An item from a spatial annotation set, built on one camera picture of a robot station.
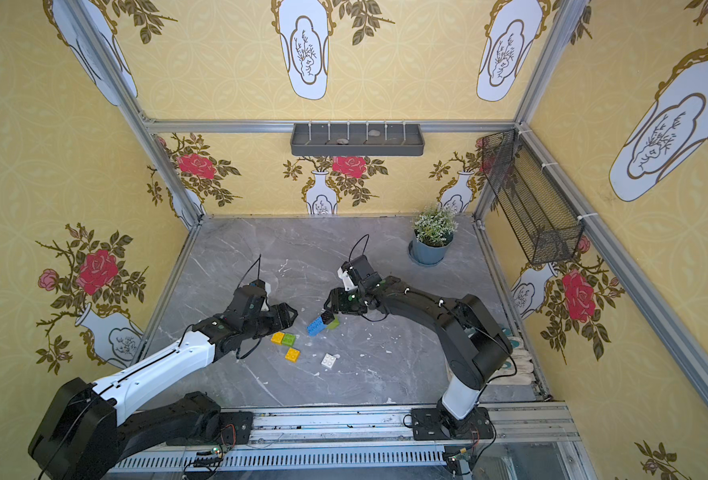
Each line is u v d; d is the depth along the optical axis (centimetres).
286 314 78
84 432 40
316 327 88
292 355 84
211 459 72
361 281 70
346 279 82
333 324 88
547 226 83
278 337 88
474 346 46
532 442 77
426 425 75
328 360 84
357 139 92
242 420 75
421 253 100
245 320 64
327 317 86
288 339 88
